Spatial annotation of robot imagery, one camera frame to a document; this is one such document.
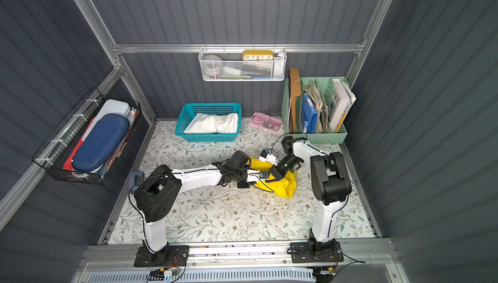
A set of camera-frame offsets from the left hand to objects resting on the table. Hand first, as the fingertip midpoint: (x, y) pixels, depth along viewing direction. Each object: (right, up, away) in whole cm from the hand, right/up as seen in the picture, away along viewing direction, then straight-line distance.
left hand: (257, 178), depth 91 cm
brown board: (+18, +40, -2) cm, 44 cm away
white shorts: (-27, +27, +17) cm, 42 cm away
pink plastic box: (+6, +28, +29) cm, 41 cm away
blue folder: (+27, +30, +7) cm, 41 cm away
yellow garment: (+12, -2, -8) cm, 14 cm away
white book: (+41, +37, +2) cm, 56 cm away
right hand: (+8, 0, 0) cm, 8 cm away
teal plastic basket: (-40, +36, +25) cm, 59 cm away
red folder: (-65, +10, -25) cm, 70 cm away
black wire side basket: (-66, +16, -28) cm, 73 cm away
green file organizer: (+33, +45, +11) cm, 57 cm away
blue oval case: (-56, +19, -23) cm, 63 cm away
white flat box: (-61, +32, -13) cm, 70 cm away
